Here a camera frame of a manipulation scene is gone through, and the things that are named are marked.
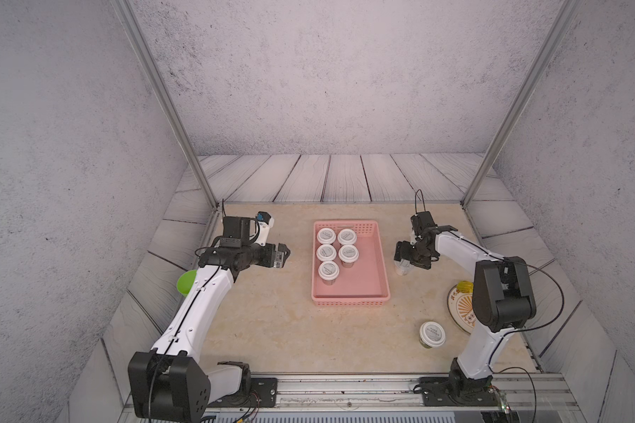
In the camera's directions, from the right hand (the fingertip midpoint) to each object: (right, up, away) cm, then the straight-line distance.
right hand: (405, 257), depth 96 cm
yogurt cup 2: (-20, +1, 0) cm, 20 cm away
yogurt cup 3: (-28, -4, -4) cm, 28 cm away
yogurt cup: (-28, +2, +1) cm, 28 cm away
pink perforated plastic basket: (-14, -9, 0) cm, 17 cm away
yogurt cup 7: (+2, -20, -18) cm, 27 cm away
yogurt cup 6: (-21, +7, +5) cm, 23 cm away
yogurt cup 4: (-29, +8, +6) cm, 30 cm away
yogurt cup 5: (-2, -3, -2) cm, 4 cm away
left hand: (-43, +5, -15) cm, 46 cm away
